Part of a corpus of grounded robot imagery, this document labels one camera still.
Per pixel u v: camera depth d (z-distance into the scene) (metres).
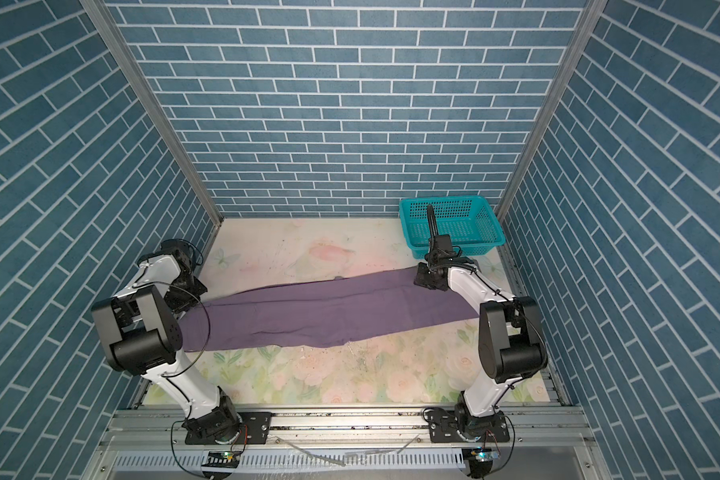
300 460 0.70
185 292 0.80
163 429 0.75
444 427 0.74
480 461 0.72
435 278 0.70
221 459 0.72
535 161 1.00
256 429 0.74
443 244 0.76
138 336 0.49
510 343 0.47
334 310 0.98
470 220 1.20
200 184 1.08
